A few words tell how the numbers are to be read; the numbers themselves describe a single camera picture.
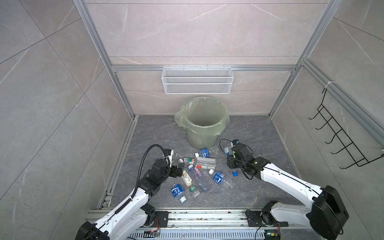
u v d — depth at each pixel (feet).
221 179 2.68
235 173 2.62
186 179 2.68
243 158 2.05
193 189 2.61
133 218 1.88
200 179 2.73
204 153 3.03
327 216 1.29
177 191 2.53
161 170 2.04
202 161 3.12
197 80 3.31
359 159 1.92
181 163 2.99
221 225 2.40
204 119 3.18
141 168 1.90
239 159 2.12
